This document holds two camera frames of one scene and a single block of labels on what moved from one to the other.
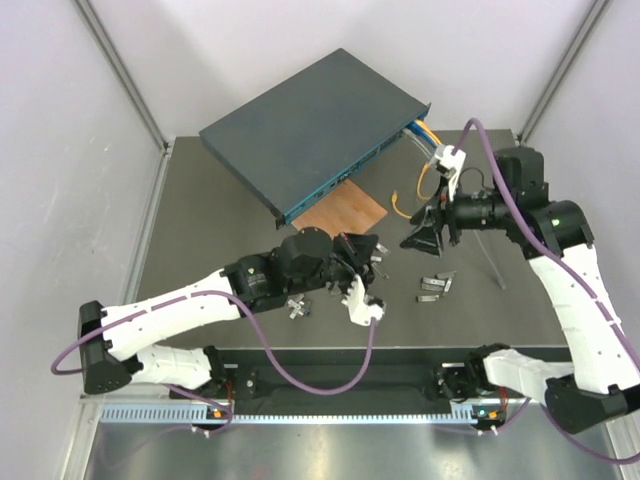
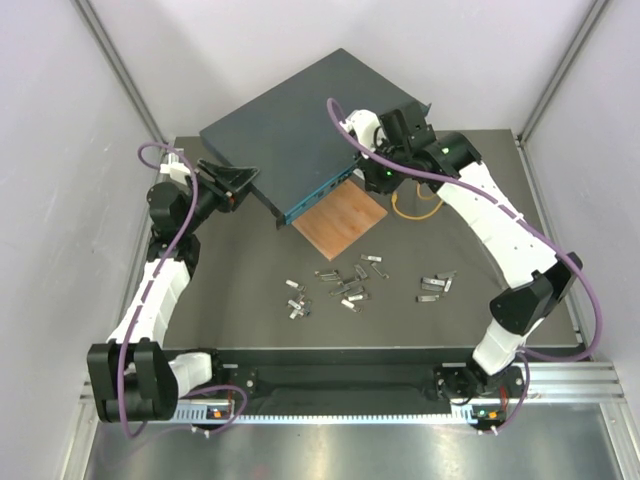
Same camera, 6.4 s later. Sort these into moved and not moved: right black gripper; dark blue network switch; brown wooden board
Moved: right black gripper
Not moved: brown wooden board; dark blue network switch
